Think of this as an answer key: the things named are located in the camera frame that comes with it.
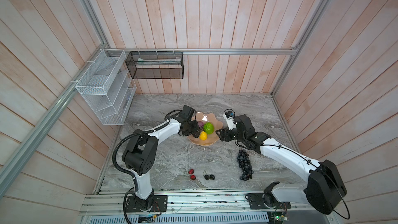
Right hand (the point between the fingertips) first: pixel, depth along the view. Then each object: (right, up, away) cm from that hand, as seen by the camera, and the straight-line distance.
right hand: (221, 129), depth 85 cm
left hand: (-13, -3, +7) cm, 15 cm away
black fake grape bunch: (+12, -18, -2) cm, 22 cm away
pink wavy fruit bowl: (-4, -7, +8) cm, 11 cm away
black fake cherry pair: (-8, -25, -5) cm, 26 cm away
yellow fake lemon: (-10, -5, +8) cm, 14 cm away
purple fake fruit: (-11, +1, +12) cm, 16 cm away
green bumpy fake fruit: (-6, 0, +8) cm, 10 cm away
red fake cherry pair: (-17, -23, -3) cm, 29 cm away
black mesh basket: (-42, +42, +21) cm, 63 cm away
